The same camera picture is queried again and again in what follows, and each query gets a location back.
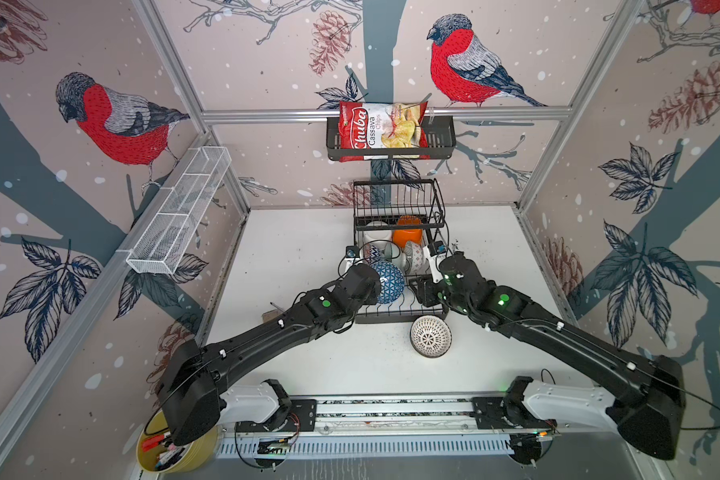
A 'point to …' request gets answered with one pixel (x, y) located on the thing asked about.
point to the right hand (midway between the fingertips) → (411, 285)
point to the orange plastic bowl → (402, 236)
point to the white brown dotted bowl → (431, 336)
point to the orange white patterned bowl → (371, 253)
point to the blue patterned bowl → (392, 282)
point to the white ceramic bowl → (377, 235)
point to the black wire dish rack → (386, 199)
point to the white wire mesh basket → (162, 245)
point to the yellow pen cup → (156, 451)
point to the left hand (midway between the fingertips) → (370, 281)
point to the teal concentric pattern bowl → (399, 258)
